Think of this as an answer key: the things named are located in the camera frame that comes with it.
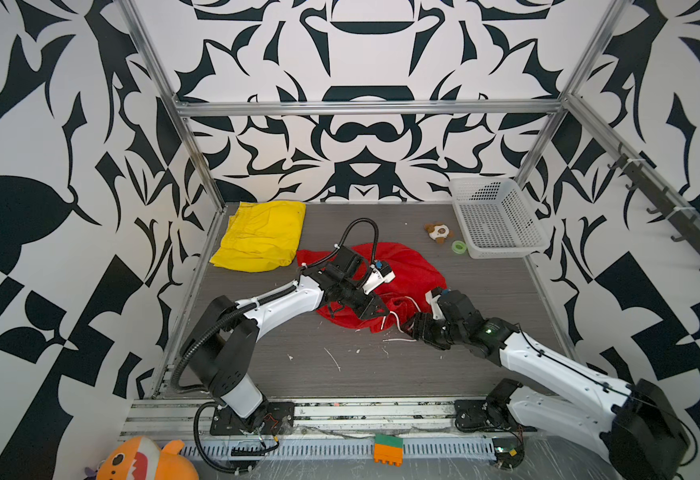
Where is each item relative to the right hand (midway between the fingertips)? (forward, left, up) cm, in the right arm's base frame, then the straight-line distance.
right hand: (408, 329), depth 80 cm
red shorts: (+20, 0, -6) cm, 21 cm away
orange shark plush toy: (-27, +59, 0) cm, 65 cm away
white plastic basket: (+46, -41, -9) cm, 62 cm away
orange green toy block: (-25, +7, -7) cm, 27 cm away
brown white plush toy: (+38, -16, -6) cm, 41 cm away
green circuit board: (-26, -21, -10) cm, 35 cm away
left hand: (+5, +5, +4) cm, 8 cm away
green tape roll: (+33, -23, -9) cm, 41 cm away
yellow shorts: (+37, +47, -5) cm, 60 cm away
